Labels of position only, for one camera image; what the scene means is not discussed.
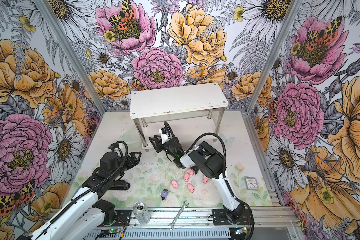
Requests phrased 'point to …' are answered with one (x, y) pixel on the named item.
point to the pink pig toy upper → (186, 176)
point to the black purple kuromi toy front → (164, 194)
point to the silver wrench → (184, 205)
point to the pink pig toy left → (174, 184)
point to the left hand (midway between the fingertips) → (136, 159)
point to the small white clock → (252, 183)
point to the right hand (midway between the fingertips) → (153, 140)
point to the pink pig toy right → (205, 179)
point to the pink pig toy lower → (190, 188)
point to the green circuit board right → (242, 230)
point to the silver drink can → (141, 212)
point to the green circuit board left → (111, 231)
